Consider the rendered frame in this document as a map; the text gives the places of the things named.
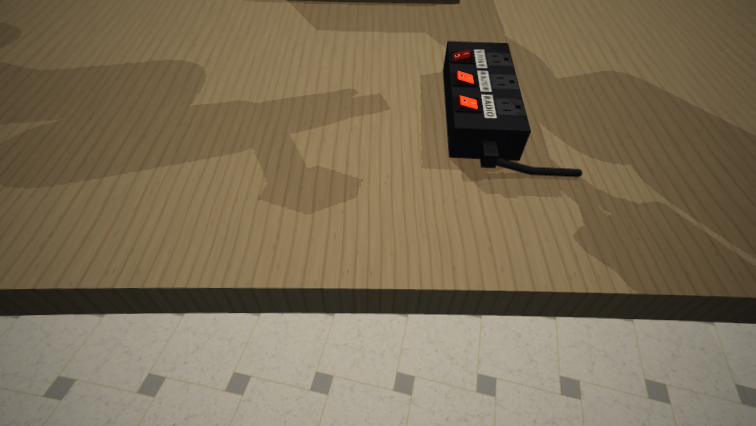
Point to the black power strip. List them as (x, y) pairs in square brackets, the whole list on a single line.
[(490, 117)]

